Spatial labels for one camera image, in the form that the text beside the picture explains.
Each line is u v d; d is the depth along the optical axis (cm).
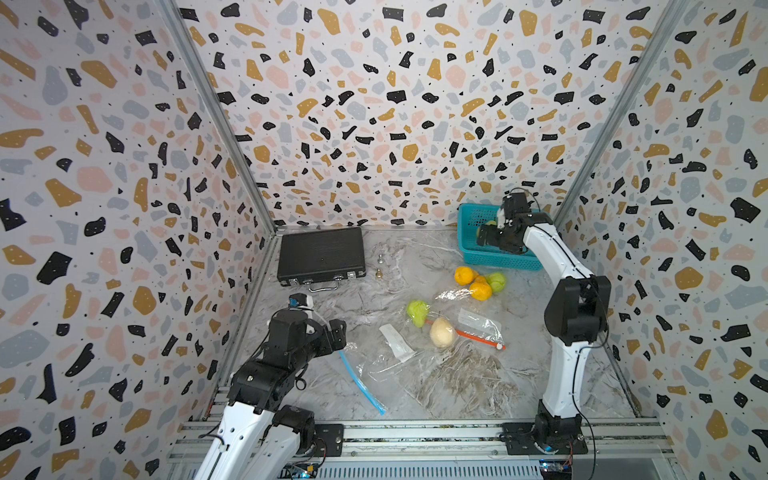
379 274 107
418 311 92
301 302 64
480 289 97
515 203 78
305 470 70
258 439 46
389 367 80
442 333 86
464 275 101
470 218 119
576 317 56
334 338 66
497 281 99
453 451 73
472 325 95
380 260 111
